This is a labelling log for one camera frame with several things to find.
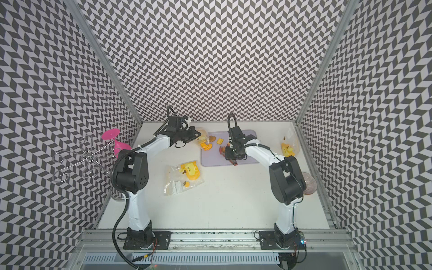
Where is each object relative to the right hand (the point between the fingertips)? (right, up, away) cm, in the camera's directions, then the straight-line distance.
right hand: (229, 158), depth 92 cm
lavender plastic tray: (-10, 0, +11) cm, 15 cm away
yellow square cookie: (-6, +9, +16) cm, 19 cm away
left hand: (-16, +14, +5) cm, 22 cm away
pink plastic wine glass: (-52, +13, -20) cm, 57 cm away
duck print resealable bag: (+34, +7, +1) cm, 35 cm away
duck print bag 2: (-16, +10, +10) cm, 21 cm away
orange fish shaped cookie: (-14, +5, +10) cm, 18 cm away
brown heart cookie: (-11, +11, +16) cm, 22 cm away
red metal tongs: (+2, -1, -6) cm, 6 cm away
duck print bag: (-27, -10, -1) cm, 28 cm away
